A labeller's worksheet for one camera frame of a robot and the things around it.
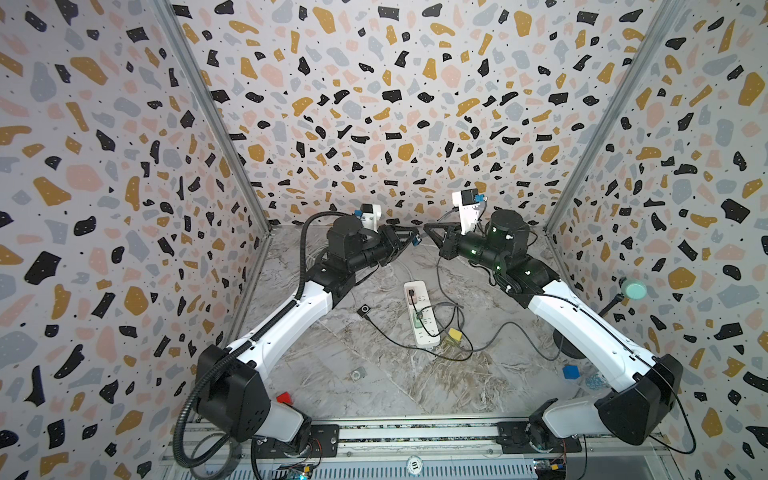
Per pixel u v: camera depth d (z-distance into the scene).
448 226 0.63
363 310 0.97
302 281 0.53
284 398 0.78
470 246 0.60
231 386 0.40
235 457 0.71
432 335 0.88
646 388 0.39
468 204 0.60
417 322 0.85
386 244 0.65
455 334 0.92
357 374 0.84
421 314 0.86
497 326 0.95
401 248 0.65
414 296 0.95
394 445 0.73
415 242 0.72
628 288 0.63
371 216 0.69
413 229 0.70
